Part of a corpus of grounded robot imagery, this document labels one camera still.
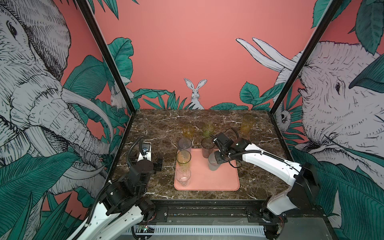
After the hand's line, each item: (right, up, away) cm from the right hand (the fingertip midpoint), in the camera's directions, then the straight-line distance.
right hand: (217, 156), depth 81 cm
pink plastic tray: (+6, -15, +7) cm, 17 cm away
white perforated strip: (-10, -33, -11) cm, 36 cm away
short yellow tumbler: (-17, +13, +24) cm, 32 cm away
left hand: (-34, +5, -14) cm, 37 cm away
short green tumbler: (-4, +13, +28) cm, 31 cm away
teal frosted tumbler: (-3, -3, -6) cm, 7 cm away
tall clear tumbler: (-19, -11, +2) cm, 22 cm away
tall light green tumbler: (-18, 0, -1) cm, 18 cm away
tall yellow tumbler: (+30, +20, +37) cm, 52 cm away
